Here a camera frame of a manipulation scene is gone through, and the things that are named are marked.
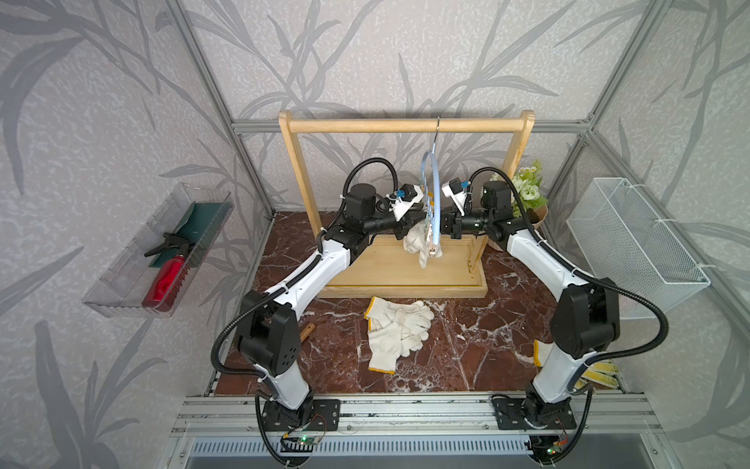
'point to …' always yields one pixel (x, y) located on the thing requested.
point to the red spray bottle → (167, 284)
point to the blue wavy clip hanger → (430, 178)
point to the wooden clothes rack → (377, 266)
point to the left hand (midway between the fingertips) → (424, 210)
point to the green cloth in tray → (197, 226)
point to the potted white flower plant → (529, 182)
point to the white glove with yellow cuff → (412, 317)
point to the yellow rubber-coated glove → (603, 372)
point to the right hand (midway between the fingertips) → (428, 219)
